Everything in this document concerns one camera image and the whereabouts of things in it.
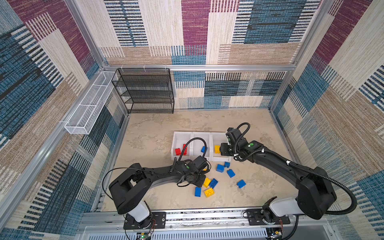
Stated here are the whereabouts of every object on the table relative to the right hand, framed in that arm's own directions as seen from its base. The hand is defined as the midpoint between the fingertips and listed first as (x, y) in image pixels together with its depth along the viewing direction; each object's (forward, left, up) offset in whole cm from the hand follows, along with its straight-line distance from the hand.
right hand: (224, 151), depth 86 cm
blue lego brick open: (-6, +2, -9) cm, 11 cm away
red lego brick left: (+6, +27, -9) cm, 30 cm away
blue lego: (+7, +11, -10) cm, 17 cm away
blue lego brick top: (-4, -2, -8) cm, 10 cm away
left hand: (-13, +13, -9) cm, 20 cm away
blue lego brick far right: (-15, -8, -11) cm, 20 cm away
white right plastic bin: (+10, +3, -3) cm, 11 cm away
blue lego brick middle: (-8, -4, -11) cm, 15 cm away
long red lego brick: (+5, +23, -9) cm, 25 cm away
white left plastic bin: (+14, +27, -10) cm, 33 cm away
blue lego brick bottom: (-14, +7, -11) cm, 19 cm away
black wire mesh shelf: (+48, +50, +7) cm, 70 cm away
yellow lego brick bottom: (-15, +11, -8) cm, 20 cm away
